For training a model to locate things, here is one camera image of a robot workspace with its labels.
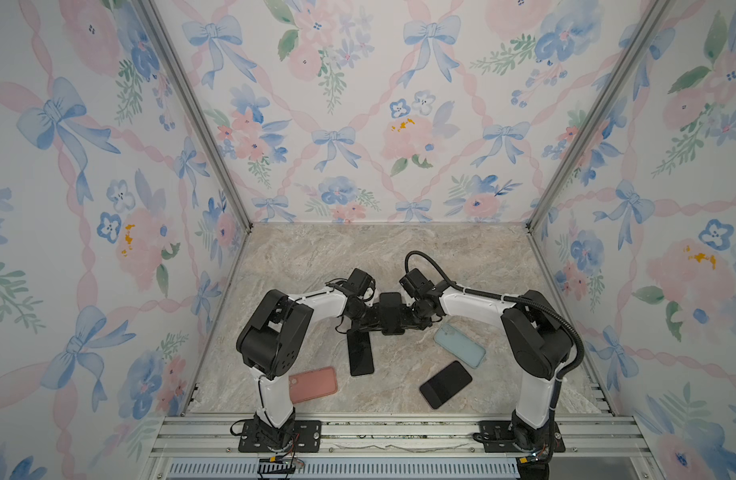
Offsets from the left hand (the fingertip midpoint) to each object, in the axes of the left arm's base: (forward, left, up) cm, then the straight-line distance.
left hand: (387, 324), depth 91 cm
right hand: (+1, -3, -1) cm, 4 cm away
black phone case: (-1, -1, +9) cm, 9 cm away
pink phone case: (-17, +21, -2) cm, 27 cm away
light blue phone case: (-5, -22, -3) cm, 23 cm away
